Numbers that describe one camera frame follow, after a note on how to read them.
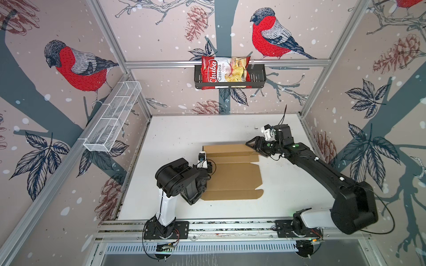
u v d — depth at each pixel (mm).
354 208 407
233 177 907
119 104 852
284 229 727
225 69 878
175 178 498
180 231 731
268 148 714
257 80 931
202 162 772
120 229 757
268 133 756
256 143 743
